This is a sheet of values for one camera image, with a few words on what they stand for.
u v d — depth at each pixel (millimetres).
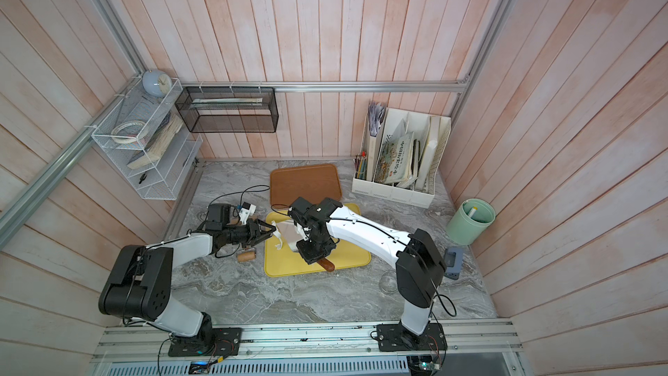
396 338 733
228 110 1040
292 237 880
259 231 814
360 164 974
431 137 917
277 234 875
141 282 454
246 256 887
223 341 730
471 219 825
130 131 753
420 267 445
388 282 854
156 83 817
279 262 882
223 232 741
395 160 977
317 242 671
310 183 1116
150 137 760
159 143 799
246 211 865
